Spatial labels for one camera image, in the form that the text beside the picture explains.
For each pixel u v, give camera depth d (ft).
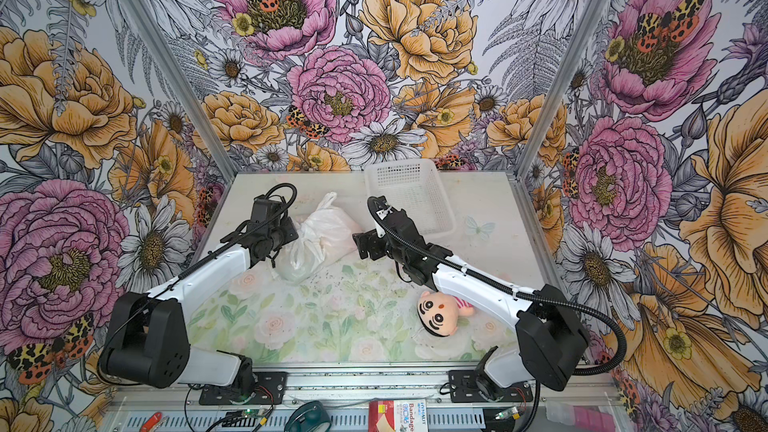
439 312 2.58
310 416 2.08
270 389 2.40
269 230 2.10
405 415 2.21
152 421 2.30
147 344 1.39
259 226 2.29
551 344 1.38
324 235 3.00
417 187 3.90
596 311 1.32
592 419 2.26
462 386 2.44
